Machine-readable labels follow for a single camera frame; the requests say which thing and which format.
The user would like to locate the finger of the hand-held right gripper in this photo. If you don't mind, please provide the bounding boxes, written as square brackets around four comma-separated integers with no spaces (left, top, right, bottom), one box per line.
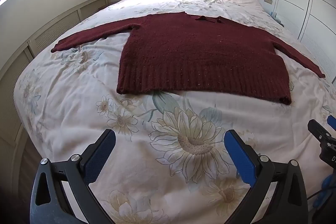
[308,119,332,147]
[327,115,336,132]

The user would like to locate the maroon knit sweater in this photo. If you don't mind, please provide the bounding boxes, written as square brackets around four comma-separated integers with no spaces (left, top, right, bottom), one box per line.
[51,11,326,105]

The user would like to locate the floral bed cover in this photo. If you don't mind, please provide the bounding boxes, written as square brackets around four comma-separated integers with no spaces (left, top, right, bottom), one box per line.
[14,0,336,224]

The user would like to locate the louvered wall cabinet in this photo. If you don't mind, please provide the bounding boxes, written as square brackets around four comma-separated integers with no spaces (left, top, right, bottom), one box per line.
[0,0,111,143]

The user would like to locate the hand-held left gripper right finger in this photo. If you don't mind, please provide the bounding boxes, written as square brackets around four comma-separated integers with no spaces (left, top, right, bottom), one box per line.
[224,130,309,224]

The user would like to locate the black cable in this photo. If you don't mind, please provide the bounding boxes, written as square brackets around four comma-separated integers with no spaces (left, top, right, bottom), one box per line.
[307,188,326,200]

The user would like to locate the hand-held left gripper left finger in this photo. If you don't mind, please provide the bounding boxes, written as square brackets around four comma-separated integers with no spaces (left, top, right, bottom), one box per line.
[30,129,116,224]

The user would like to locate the person's right hand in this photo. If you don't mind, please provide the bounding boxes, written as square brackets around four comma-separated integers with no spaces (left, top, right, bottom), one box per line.
[314,173,336,216]

